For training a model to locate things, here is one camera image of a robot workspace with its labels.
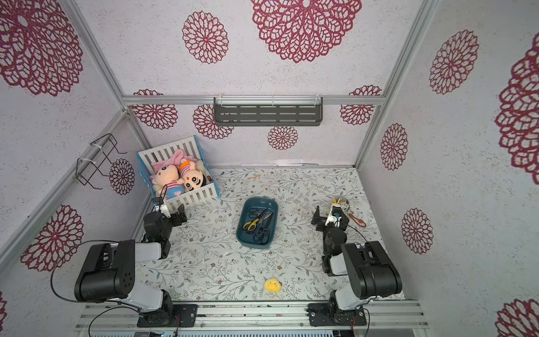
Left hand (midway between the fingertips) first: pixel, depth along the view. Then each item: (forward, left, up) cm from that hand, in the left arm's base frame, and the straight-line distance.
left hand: (174, 207), depth 94 cm
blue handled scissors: (-8, -39, -6) cm, 40 cm away
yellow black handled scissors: (-6, -34, -6) cm, 36 cm away
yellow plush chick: (-31, -44, -6) cm, 54 cm away
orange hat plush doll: (+17, -6, +4) cm, 18 cm away
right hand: (-3, -70, +2) cm, 70 cm away
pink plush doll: (+15, +5, +6) cm, 17 cm away
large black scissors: (+3, -35, -9) cm, 36 cm away
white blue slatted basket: (+34, -2, +5) cm, 34 cm away
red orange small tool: (-2, -85, -9) cm, 86 cm away
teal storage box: (-11, -32, -8) cm, 35 cm away
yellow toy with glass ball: (+4, -75, -2) cm, 75 cm away
